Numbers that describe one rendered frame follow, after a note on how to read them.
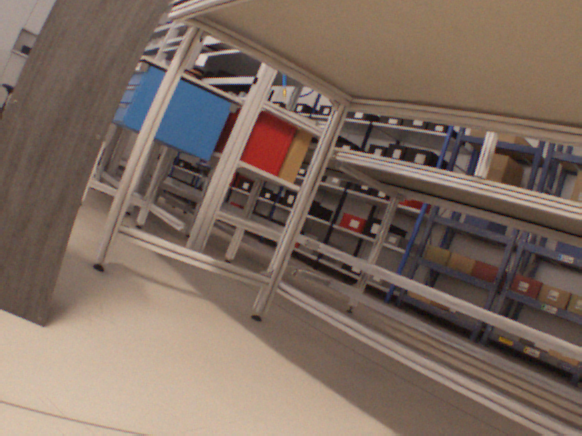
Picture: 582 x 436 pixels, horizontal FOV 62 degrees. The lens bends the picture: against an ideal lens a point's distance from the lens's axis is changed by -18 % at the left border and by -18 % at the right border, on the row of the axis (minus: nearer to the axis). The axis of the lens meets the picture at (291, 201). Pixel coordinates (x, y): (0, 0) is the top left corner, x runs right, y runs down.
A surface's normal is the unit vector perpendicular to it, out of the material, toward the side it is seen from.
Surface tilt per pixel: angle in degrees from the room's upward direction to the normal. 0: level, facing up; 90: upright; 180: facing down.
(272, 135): 90
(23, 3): 90
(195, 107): 90
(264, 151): 90
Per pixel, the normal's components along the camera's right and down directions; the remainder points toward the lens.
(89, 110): 0.38, 0.12
